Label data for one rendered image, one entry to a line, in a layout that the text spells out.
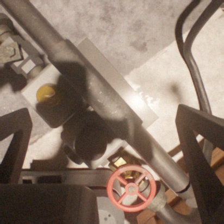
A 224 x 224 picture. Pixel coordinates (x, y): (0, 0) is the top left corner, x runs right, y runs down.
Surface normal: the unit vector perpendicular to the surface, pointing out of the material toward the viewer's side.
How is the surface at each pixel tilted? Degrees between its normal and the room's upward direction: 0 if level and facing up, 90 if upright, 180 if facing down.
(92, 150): 0
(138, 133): 15
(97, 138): 0
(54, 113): 0
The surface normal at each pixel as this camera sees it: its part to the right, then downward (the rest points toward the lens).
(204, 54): 0.00, 0.09
